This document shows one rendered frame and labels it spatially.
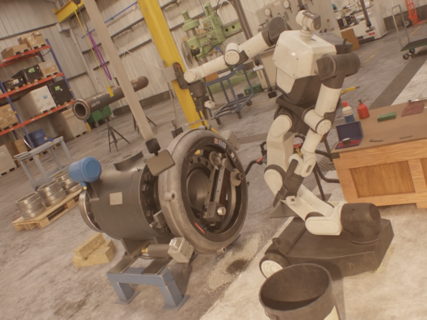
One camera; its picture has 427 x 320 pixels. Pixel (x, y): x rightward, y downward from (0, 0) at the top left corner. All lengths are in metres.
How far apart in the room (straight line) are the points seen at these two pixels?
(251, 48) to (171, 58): 3.91
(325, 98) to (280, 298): 0.92
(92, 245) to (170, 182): 1.86
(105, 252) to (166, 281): 1.28
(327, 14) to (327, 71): 6.79
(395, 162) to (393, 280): 0.79
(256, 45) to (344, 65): 0.53
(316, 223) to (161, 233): 0.96
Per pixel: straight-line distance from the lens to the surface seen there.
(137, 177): 2.52
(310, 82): 1.94
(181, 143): 2.28
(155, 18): 6.03
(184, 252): 2.23
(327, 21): 8.57
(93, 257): 3.84
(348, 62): 1.83
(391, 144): 2.63
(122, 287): 2.97
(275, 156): 2.24
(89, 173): 2.69
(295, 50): 1.90
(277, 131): 2.11
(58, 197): 6.47
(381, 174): 2.75
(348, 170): 2.76
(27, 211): 6.34
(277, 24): 2.11
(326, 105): 1.88
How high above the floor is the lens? 1.38
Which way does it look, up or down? 15 degrees down
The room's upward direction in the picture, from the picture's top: 23 degrees counter-clockwise
